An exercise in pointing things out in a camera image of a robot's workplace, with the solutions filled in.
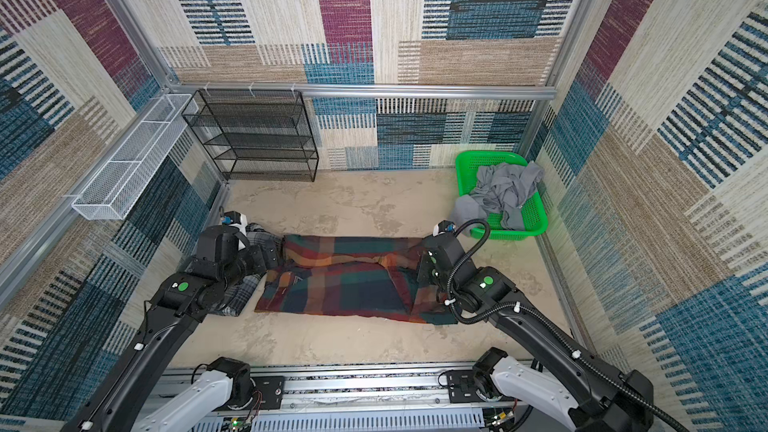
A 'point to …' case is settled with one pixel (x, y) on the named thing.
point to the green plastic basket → (534, 207)
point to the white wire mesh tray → (111, 191)
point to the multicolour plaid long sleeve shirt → (367, 276)
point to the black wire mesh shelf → (257, 135)
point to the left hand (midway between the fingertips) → (262, 244)
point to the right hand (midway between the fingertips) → (421, 266)
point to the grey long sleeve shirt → (498, 188)
